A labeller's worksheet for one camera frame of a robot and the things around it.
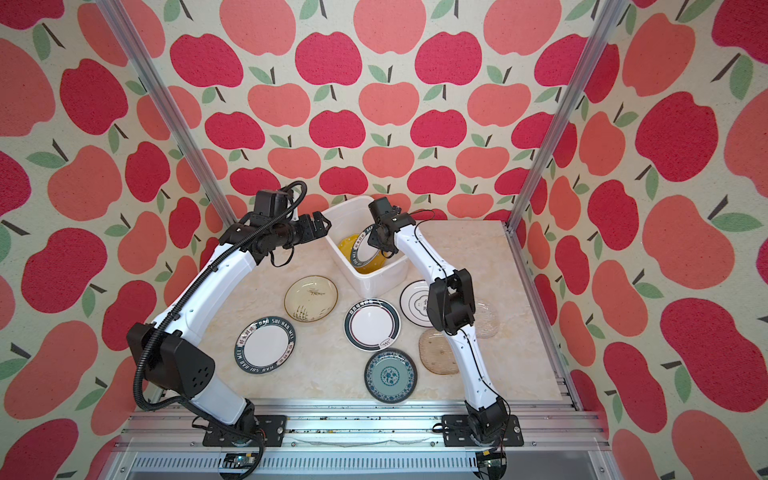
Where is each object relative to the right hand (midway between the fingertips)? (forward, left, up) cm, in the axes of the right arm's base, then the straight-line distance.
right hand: (383, 240), depth 100 cm
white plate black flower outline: (-16, -12, -13) cm, 24 cm away
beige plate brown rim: (-19, +23, -12) cm, 32 cm away
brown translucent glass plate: (-31, -20, -14) cm, 39 cm away
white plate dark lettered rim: (-35, +32, -12) cm, 49 cm away
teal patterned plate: (-40, -6, -14) cm, 43 cm away
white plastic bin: (+11, +15, -1) cm, 19 cm away
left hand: (-12, +15, +16) cm, 25 cm away
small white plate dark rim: (0, +7, -8) cm, 11 cm away
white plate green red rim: (-25, +1, -13) cm, 28 cm away
